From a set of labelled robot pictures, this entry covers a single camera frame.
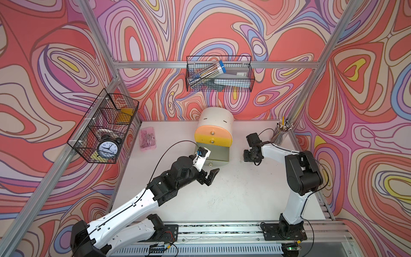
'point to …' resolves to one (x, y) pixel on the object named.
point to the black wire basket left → (104, 131)
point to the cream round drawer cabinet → (215, 116)
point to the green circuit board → (157, 248)
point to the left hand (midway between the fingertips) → (212, 164)
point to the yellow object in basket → (124, 115)
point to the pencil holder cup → (282, 127)
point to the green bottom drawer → (219, 156)
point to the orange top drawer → (214, 130)
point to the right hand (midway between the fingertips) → (249, 161)
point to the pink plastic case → (147, 140)
